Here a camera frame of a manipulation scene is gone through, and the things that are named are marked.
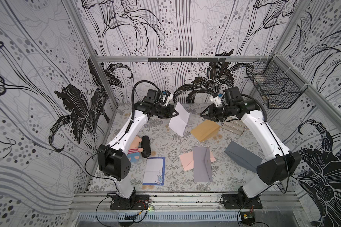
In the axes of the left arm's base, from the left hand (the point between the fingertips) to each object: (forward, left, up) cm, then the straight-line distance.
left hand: (177, 115), depth 78 cm
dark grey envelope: (-13, -43, -24) cm, 51 cm away
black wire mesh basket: (+23, -64, +5) cm, 68 cm away
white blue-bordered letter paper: (-23, +12, -27) cm, 37 cm away
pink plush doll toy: (-13, +26, -21) cm, 36 cm away
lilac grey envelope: (-20, -17, -26) cm, 37 cm away
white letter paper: (-4, -1, -2) cm, 5 cm away
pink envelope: (-16, -7, -26) cm, 31 cm away
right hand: (0, -14, +2) cm, 14 cm away
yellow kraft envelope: (+7, -21, -25) cm, 34 cm away
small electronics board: (-44, -37, -27) cm, 64 cm away
